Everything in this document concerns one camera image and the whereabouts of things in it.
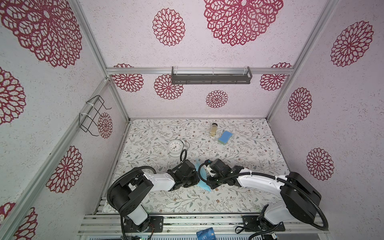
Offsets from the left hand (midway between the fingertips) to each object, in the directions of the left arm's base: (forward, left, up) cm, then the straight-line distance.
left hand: (200, 181), depth 88 cm
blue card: (-26, -2, 0) cm, 26 cm away
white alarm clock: (+21, +15, +4) cm, 27 cm away
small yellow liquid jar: (+38, -12, +3) cm, 40 cm away
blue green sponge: (+33, -20, 0) cm, 39 cm away
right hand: (0, -5, +3) cm, 6 cm away
